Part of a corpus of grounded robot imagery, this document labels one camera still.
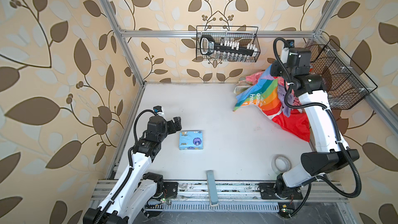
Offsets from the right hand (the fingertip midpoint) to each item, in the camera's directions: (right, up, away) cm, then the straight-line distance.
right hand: (279, 64), depth 71 cm
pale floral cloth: (-9, -8, +34) cm, 36 cm away
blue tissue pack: (-42, -39, +14) cm, 60 cm away
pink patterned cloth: (-3, -3, +28) cm, 28 cm away
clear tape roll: (+6, -51, +11) cm, 53 cm away
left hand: (-51, -27, +9) cm, 58 cm away
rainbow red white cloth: (0, -13, +16) cm, 21 cm away
